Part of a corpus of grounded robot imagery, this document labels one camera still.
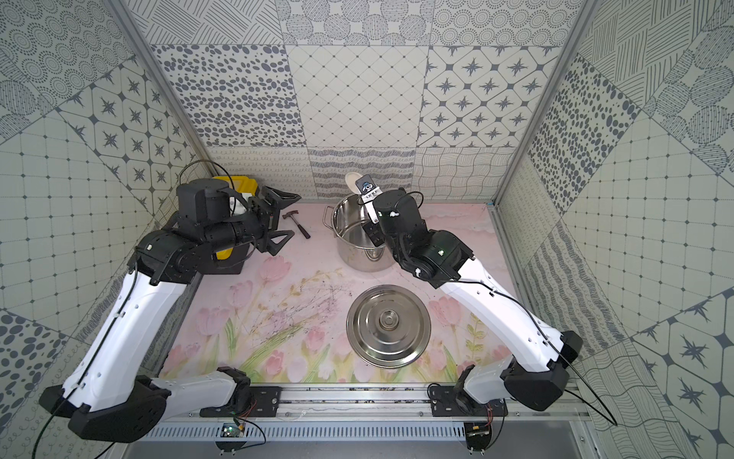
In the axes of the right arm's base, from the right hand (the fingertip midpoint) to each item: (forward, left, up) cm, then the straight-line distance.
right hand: (383, 208), depth 66 cm
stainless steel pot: (+19, +13, -25) cm, 34 cm away
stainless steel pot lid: (-14, -2, -38) cm, 40 cm away
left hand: (-4, +18, +6) cm, 20 cm away
